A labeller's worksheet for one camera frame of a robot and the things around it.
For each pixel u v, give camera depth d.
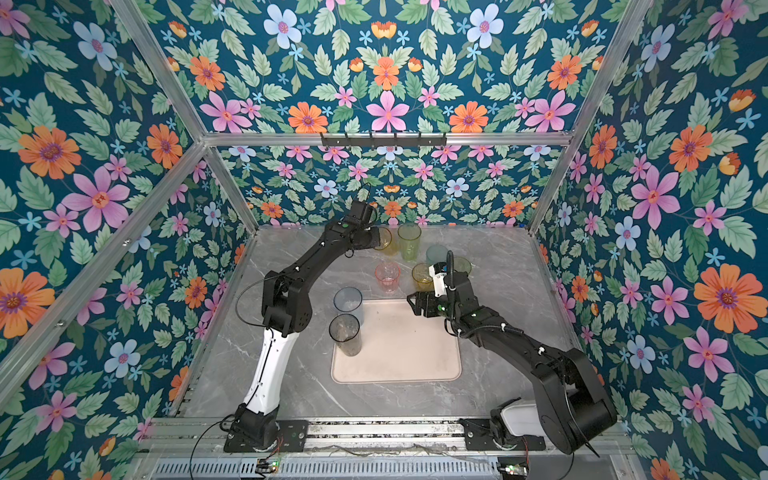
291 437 0.74
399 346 0.90
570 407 0.42
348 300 0.91
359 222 0.81
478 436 0.73
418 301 0.77
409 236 0.98
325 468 0.70
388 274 1.04
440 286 0.78
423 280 1.01
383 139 0.92
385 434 0.75
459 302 0.66
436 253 1.00
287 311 0.61
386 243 0.98
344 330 0.85
